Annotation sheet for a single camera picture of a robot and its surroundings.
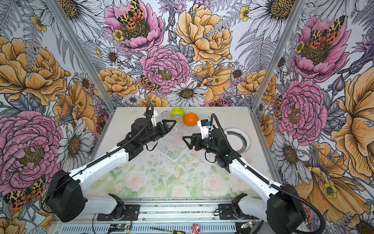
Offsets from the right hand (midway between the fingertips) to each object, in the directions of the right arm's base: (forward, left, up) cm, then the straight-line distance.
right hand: (188, 141), depth 76 cm
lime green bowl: (+37, +8, -14) cm, 40 cm away
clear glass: (+26, +6, -12) cm, 29 cm away
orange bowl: (+30, -2, -16) cm, 34 cm away
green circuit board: (-33, +35, -22) cm, 53 cm away
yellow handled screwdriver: (-36, +8, -21) cm, 42 cm away
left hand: (+7, +7, +3) cm, 10 cm away
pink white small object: (-35, -3, -17) cm, 39 cm away
